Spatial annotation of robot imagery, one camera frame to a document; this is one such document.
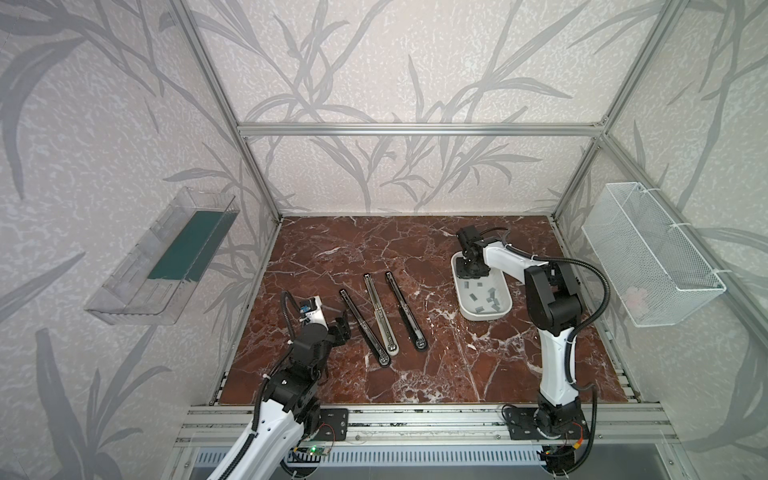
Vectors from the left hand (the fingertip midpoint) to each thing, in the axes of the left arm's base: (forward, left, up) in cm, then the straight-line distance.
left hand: (341, 305), depth 82 cm
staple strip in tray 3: (+8, -46, -11) cm, 48 cm away
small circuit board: (-32, +3, -11) cm, 34 cm away
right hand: (+22, -40, -11) cm, 46 cm away
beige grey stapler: (-5, -13, -9) cm, 17 cm away
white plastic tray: (+9, -44, -11) cm, 46 cm away
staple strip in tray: (+9, -40, -11) cm, 43 cm away
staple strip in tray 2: (+5, -42, -11) cm, 43 cm away
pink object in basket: (-1, -75, +10) cm, 76 cm away
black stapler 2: (-5, -7, -11) cm, 14 cm away
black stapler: (+2, -18, -9) cm, 20 cm away
